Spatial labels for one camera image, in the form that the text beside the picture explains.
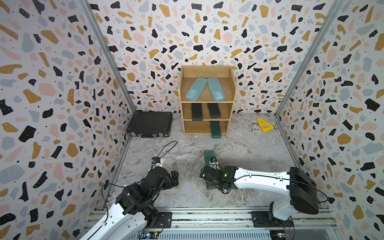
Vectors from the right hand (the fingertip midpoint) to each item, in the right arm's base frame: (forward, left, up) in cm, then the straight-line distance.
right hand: (210, 180), depth 81 cm
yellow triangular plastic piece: (+46, -39, -5) cm, 61 cm away
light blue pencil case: (+43, +9, +28) cm, 52 cm away
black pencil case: (+39, +9, +13) cm, 42 cm away
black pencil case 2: (+42, -2, +13) cm, 44 cm away
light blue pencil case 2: (+46, -3, +27) cm, 53 cm away
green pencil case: (+15, +2, +1) cm, 15 cm away
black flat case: (+41, +44, -2) cm, 61 cm away
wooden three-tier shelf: (+42, +2, +25) cm, 49 cm away
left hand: (-1, +19, +9) cm, 21 cm away
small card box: (+44, -35, -6) cm, 56 cm away
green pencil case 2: (+39, -4, -4) cm, 40 cm away
